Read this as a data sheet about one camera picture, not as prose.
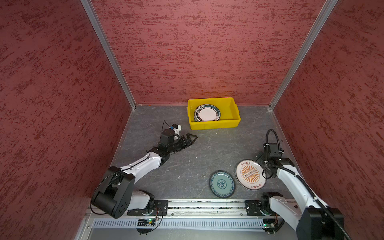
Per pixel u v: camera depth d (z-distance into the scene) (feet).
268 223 2.32
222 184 2.69
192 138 2.64
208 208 2.49
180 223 2.33
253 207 2.44
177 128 2.64
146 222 2.33
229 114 3.73
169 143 2.24
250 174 2.80
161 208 2.42
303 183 1.58
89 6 2.31
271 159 2.03
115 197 1.38
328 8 2.35
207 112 3.61
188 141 2.46
